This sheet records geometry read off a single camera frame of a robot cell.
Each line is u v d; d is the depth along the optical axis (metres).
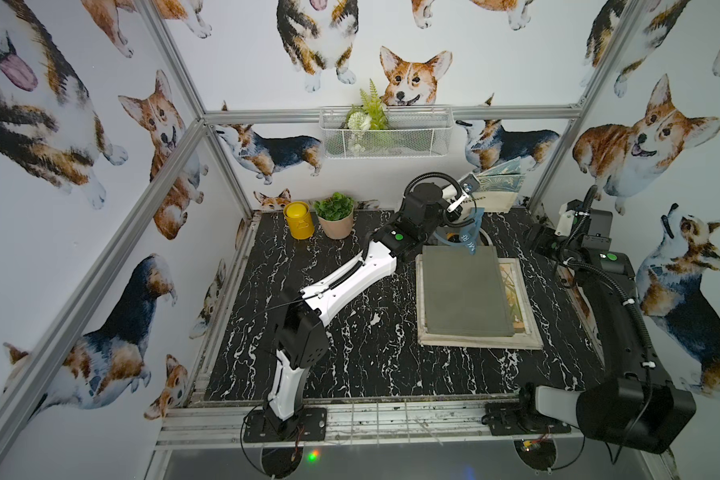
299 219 1.07
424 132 0.92
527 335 0.86
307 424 0.74
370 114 0.82
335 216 1.03
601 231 0.58
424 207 0.55
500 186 0.74
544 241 0.69
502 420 0.73
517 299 0.93
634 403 0.39
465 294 0.93
